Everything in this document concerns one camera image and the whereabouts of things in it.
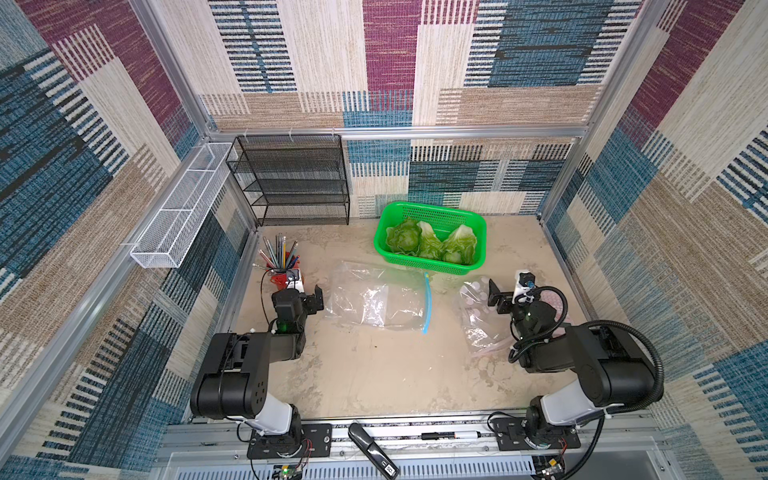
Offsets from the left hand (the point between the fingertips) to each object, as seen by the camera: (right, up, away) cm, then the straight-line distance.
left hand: (301, 287), depth 94 cm
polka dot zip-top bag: (+57, -13, -3) cm, 58 cm away
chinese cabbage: (+50, +13, +5) cm, 52 cm away
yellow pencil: (-6, +11, +2) cm, 13 cm away
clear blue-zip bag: (+24, -3, +6) cm, 25 cm away
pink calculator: (+64, 0, -25) cm, 69 cm away
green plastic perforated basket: (+47, +22, +21) cm, 56 cm away
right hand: (+63, +2, -3) cm, 63 cm away
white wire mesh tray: (-24, +15, -22) cm, 36 cm away
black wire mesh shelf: (-7, +37, +15) cm, 40 cm away
